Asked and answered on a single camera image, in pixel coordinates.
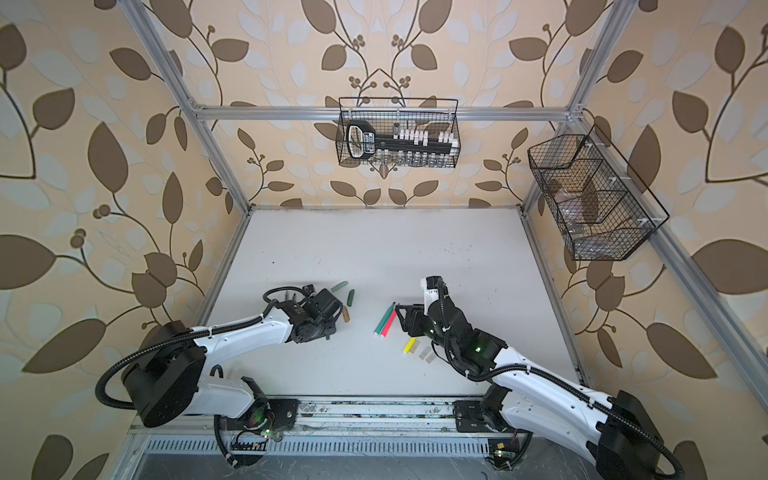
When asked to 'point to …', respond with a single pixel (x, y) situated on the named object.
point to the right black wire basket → (602, 208)
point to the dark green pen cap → (350, 297)
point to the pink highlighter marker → (389, 323)
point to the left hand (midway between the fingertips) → (325, 323)
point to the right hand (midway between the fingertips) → (403, 309)
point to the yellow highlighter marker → (410, 345)
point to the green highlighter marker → (382, 321)
